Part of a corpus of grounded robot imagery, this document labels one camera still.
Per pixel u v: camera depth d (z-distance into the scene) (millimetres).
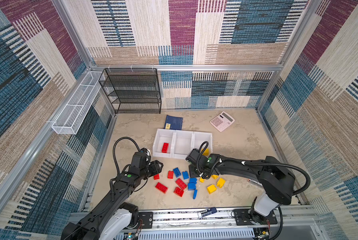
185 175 870
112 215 578
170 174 874
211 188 822
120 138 703
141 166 652
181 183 834
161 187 831
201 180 851
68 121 916
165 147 974
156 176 866
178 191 812
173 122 1114
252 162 511
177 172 889
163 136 1037
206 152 954
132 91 1108
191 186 830
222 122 1108
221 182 831
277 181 455
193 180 851
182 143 994
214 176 853
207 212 744
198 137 998
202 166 646
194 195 793
